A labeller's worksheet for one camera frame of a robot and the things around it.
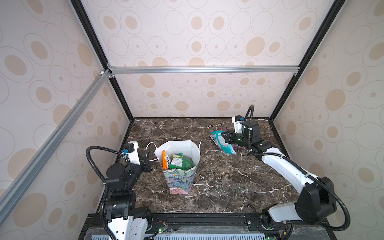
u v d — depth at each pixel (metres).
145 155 0.59
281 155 0.52
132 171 0.54
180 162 0.75
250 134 0.61
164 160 0.74
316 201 0.41
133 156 0.56
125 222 0.44
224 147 0.84
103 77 0.84
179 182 0.74
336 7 0.68
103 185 0.45
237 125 0.73
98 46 0.80
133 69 0.91
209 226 0.73
